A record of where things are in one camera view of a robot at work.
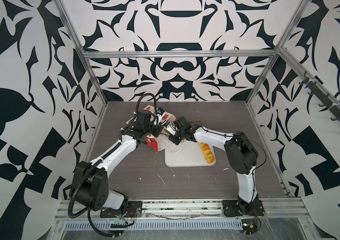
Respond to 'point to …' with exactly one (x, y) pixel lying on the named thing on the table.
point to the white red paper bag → (154, 141)
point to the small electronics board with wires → (250, 225)
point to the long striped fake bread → (207, 152)
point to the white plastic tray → (191, 155)
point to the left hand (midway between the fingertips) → (161, 119)
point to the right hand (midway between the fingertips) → (171, 134)
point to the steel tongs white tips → (166, 133)
